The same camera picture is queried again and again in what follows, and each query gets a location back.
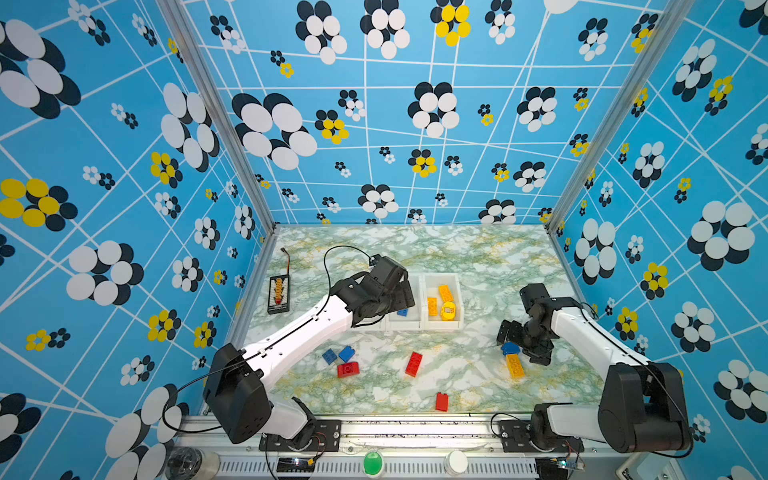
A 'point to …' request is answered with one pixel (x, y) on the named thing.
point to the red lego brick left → (348, 369)
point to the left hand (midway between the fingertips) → (404, 297)
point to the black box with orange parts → (279, 294)
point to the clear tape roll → (188, 463)
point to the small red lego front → (442, 401)
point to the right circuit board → (555, 468)
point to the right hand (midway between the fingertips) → (514, 349)
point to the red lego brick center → (413, 364)
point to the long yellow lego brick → (515, 366)
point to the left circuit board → (296, 464)
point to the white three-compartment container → (424, 285)
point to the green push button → (373, 463)
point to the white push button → (456, 463)
